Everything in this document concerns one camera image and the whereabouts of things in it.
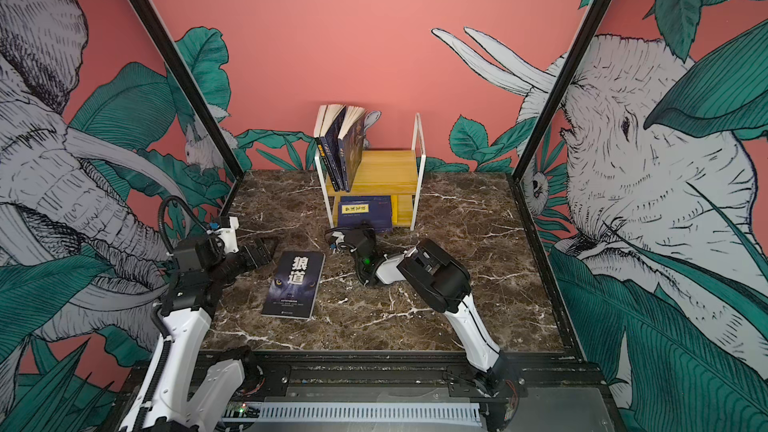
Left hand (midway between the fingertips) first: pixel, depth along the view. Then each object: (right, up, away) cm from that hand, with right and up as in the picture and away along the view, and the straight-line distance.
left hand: (266, 239), depth 77 cm
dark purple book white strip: (+3, -16, +12) cm, 20 cm away
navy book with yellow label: (+28, +7, +26) cm, 38 cm away
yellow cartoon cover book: (+34, +7, +27) cm, 44 cm away
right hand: (+24, +5, +20) cm, 32 cm away
